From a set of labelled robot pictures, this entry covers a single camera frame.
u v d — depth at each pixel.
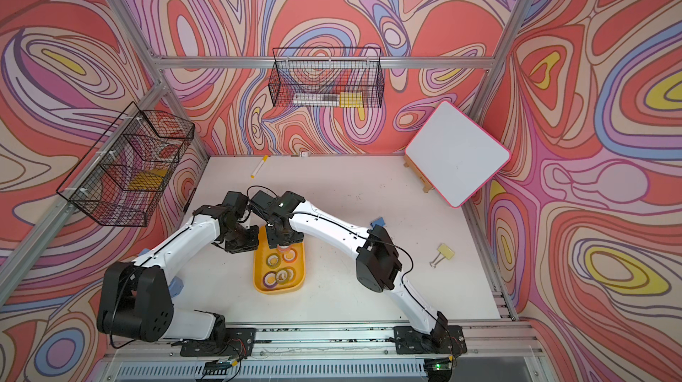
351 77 0.96
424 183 1.05
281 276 0.84
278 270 0.85
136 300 0.42
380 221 0.98
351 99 0.82
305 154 1.19
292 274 0.85
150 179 0.72
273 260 0.88
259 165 1.16
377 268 0.57
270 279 0.84
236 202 0.71
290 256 0.89
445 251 0.89
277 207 0.59
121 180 0.73
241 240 0.73
